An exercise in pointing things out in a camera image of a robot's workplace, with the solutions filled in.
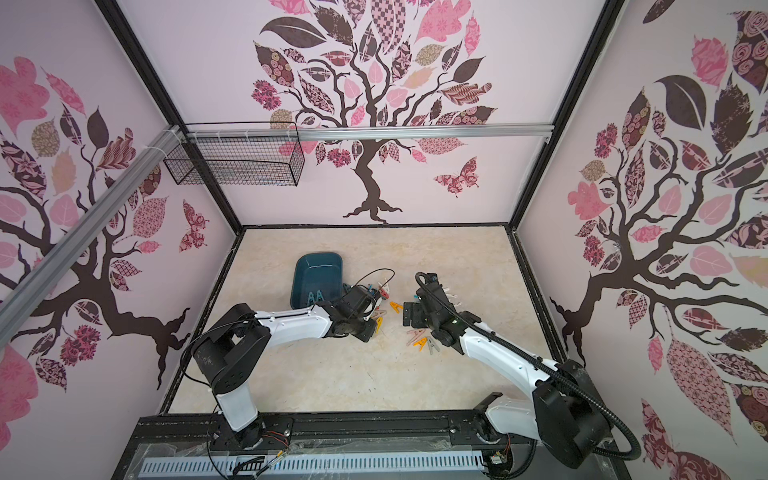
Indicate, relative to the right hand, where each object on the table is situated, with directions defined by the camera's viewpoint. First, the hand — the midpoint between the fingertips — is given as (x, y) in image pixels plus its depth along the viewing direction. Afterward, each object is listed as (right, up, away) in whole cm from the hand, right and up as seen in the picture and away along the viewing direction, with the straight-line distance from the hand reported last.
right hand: (417, 306), depth 86 cm
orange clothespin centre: (-6, -2, +11) cm, 13 cm away
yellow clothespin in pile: (-12, -5, -2) cm, 13 cm away
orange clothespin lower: (+1, -11, +2) cm, 12 cm away
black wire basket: (-56, +48, +8) cm, 74 cm away
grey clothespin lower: (+4, -12, +1) cm, 13 cm away
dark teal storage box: (-34, +7, +16) cm, 38 cm away
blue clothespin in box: (-35, 0, +11) cm, 37 cm away
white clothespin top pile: (-9, +6, -3) cm, 12 cm away
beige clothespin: (0, -10, +3) cm, 11 cm away
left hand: (-14, -9, +6) cm, 18 cm away
